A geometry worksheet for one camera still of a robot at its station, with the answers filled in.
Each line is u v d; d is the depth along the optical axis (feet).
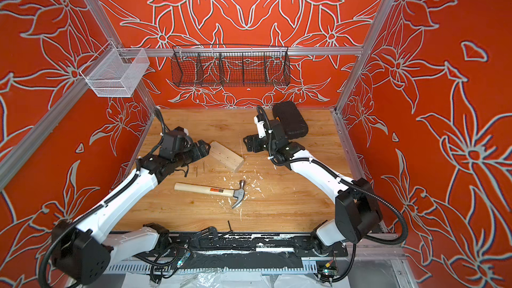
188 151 2.25
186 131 2.44
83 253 1.24
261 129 2.37
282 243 2.44
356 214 1.36
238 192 2.79
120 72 3.03
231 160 3.10
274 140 2.03
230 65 3.24
